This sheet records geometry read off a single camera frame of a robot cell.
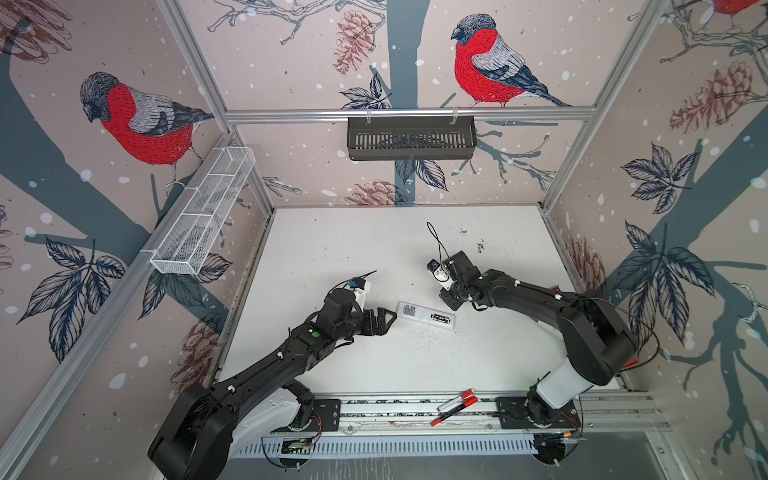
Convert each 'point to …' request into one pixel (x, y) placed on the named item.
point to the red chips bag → (630, 362)
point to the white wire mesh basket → (202, 210)
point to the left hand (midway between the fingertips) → (386, 317)
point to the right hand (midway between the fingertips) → (447, 292)
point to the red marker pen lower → (467, 402)
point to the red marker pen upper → (462, 395)
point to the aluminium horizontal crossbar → (476, 113)
